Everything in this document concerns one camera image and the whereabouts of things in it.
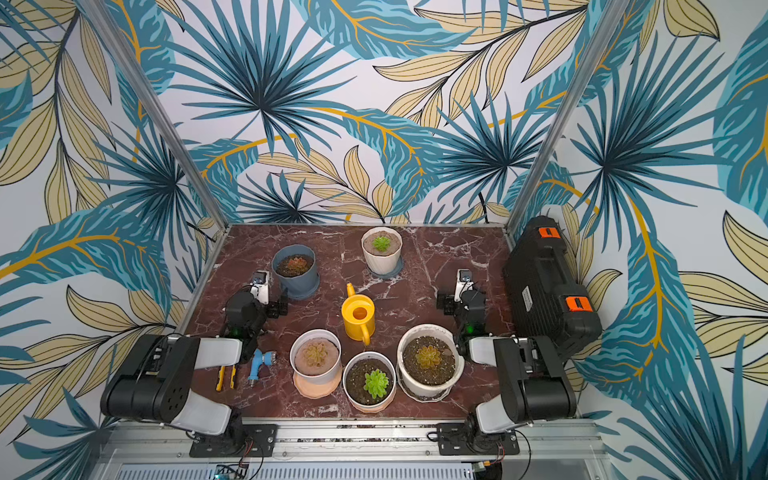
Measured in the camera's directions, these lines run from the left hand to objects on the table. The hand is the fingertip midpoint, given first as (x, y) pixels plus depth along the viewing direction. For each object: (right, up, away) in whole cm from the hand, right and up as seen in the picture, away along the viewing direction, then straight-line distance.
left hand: (271, 289), depth 93 cm
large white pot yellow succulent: (+46, -17, -18) cm, 52 cm away
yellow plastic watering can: (+28, -6, -7) cm, 29 cm away
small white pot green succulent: (+31, -20, -21) cm, 43 cm away
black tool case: (+76, +1, -16) cm, 78 cm away
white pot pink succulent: (+18, -16, -18) cm, 30 cm away
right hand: (+59, +1, 0) cm, 59 cm away
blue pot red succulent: (+7, +7, +2) cm, 10 cm away
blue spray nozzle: (0, -18, -9) cm, 20 cm away
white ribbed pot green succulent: (+34, +13, +5) cm, 37 cm away
